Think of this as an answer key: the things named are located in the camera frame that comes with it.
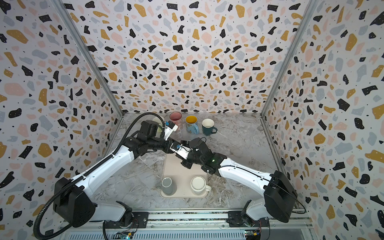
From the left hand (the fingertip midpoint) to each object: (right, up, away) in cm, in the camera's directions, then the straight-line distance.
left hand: (181, 143), depth 75 cm
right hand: (-3, -4, 0) cm, 5 cm away
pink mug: (-8, +15, +34) cm, 38 cm away
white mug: (+9, -22, +3) cm, 24 cm away
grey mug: (-7, -21, 0) cm, 22 cm away
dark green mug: (+15, +8, +25) cm, 30 cm away
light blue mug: (+4, +10, +27) cm, 29 cm away
